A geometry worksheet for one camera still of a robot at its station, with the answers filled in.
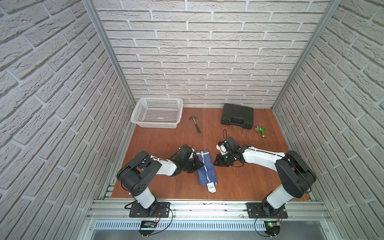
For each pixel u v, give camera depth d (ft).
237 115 3.62
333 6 2.25
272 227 2.31
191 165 2.59
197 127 3.57
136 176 1.52
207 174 2.73
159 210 2.38
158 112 3.50
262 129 3.41
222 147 2.55
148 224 2.30
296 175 1.49
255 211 2.39
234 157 2.19
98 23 2.46
